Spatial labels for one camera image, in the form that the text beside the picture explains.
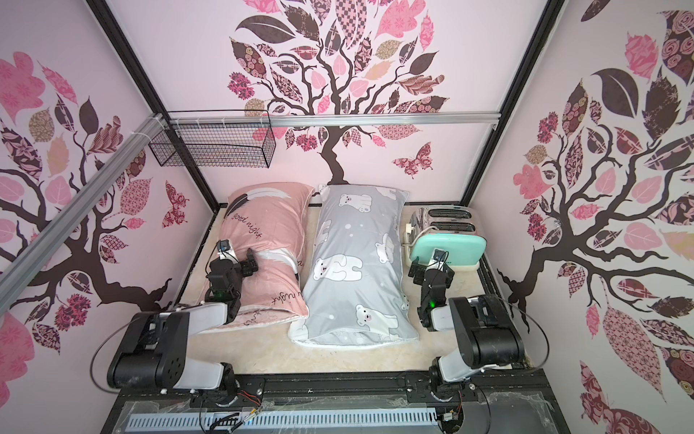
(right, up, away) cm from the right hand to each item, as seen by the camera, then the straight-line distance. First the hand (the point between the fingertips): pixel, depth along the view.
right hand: (432, 258), depth 91 cm
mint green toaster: (+8, +10, +1) cm, 13 cm away
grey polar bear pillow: (-26, -5, -10) cm, 29 cm away
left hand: (-67, +1, 0) cm, 67 cm away
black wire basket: (-76, +43, +4) cm, 87 cm away
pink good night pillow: (-58, +14, +6) cm, 60 cm away
